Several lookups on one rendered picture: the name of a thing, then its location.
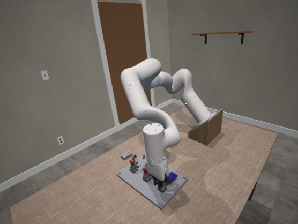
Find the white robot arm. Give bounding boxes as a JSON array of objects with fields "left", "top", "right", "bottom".
[{"left": 121, "top": 58, "right": 216, "bottom": 164}]

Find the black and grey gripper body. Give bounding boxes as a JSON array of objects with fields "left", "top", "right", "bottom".
[{"left": 147, "top": 160, "right": 169, "bottom": 181}]

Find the blue flat plate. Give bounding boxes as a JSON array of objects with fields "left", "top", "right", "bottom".
[{"left": 168, "top": 172, "right": 177, "bottom": 185}]

